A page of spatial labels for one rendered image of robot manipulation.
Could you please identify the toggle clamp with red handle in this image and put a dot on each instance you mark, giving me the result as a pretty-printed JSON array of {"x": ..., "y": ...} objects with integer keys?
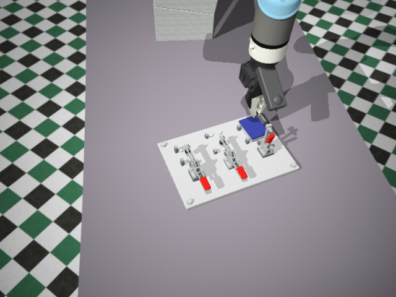
[
  {"x": 196, "y": 174},
  {"x": 232, "y": 162}
]

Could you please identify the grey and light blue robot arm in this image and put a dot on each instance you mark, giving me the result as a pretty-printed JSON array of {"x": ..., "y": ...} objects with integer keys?
[{"x": 271, "y": 31}]

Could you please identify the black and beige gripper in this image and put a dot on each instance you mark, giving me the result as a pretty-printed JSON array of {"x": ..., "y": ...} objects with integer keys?
[{"x": 248, "y": 78}]

